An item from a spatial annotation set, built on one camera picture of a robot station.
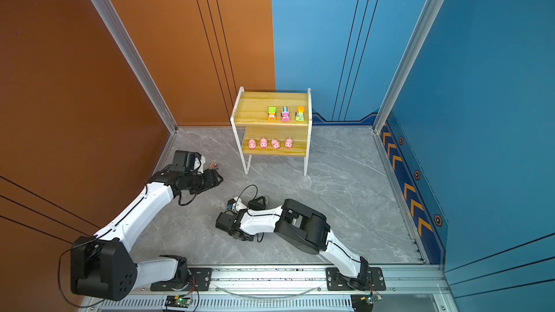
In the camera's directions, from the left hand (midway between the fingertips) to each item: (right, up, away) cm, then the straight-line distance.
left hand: (217, 178), depth 85 cm
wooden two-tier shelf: (+22, +21, -9) cm, 32 cm away
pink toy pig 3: (+23, +14, +4) cm, 27 cm away
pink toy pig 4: (+28, +14, +5) cm, 32 cm away
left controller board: (-10, -39, -14) cm, 42 cm away
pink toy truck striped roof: (-7, +3, +17) cm, 18 cm away
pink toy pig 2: (+18, +14, +5) cm, 23 cm away
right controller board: (+53, -39, -15) cm, 67 cm away
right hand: (+17, -11, +6) cm, 21 cm away
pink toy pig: (+13, +14, +4) cm, 20 cm away
